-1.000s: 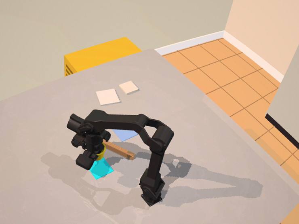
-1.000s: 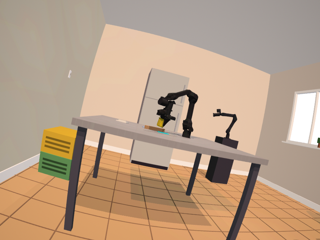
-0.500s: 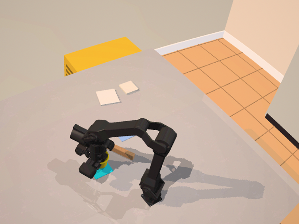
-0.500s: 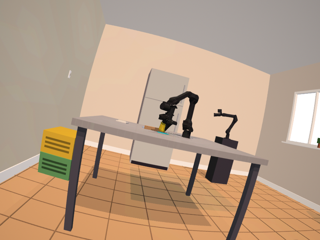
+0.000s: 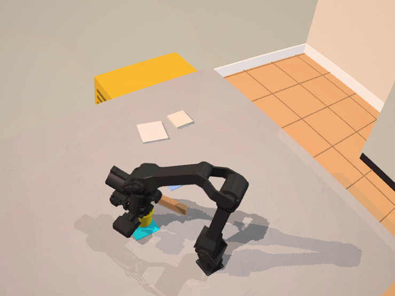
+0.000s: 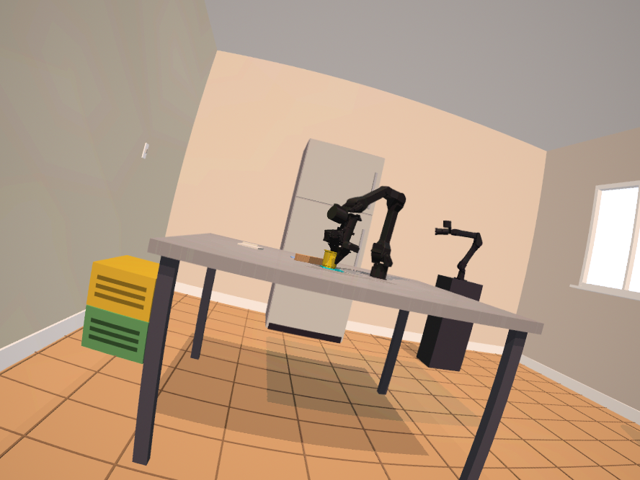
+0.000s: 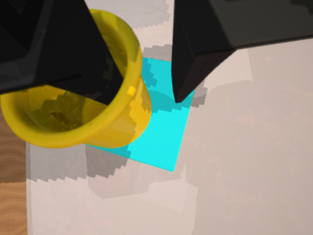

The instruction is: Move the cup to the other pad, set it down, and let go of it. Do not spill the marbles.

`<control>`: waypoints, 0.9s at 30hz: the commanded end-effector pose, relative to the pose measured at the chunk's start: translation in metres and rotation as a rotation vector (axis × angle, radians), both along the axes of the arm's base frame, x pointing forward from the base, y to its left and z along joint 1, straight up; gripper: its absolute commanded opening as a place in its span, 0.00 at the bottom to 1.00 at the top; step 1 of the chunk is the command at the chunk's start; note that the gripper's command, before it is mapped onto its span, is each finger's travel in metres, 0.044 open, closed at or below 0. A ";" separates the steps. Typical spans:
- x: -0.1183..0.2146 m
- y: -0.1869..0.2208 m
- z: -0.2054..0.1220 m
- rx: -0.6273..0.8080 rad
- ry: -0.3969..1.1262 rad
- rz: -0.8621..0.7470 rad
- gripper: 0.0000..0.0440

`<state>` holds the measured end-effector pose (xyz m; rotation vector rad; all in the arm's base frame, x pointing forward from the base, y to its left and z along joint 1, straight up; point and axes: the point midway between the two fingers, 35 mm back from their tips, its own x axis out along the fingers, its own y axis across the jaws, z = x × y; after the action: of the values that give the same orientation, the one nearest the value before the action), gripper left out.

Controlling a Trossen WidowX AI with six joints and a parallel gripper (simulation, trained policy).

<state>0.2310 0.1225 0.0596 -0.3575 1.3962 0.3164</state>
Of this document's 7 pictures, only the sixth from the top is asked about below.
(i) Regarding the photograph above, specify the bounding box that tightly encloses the yellow cup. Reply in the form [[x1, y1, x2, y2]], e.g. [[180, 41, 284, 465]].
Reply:
[[322, 249, 337, 269]]

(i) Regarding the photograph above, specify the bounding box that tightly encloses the orange flat bar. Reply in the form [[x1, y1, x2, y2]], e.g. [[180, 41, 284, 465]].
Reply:
[[294, 253, 323, 265]]

